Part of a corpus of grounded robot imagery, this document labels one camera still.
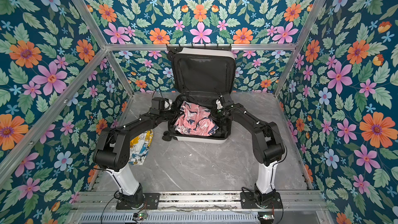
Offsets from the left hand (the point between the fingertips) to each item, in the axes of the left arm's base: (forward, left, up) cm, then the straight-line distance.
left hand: (186, 107), depth 90 cm
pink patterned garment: (-3, -4, -9) cm, 11 cm away
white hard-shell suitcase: (+16, -9, +10) cm, 21 cm away
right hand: (-3, -13, -4) cm, 14 cm away
